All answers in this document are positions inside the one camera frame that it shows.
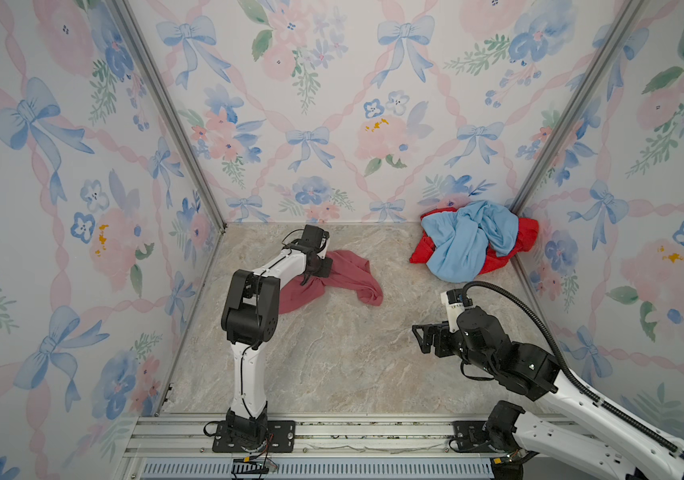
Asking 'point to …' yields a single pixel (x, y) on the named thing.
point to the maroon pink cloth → (348, 270)
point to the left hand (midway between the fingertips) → (324, 264)
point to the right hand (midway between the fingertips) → (425, 325)
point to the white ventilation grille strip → (324, 469)
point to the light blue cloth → (462, 239)
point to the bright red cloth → (526, 240)
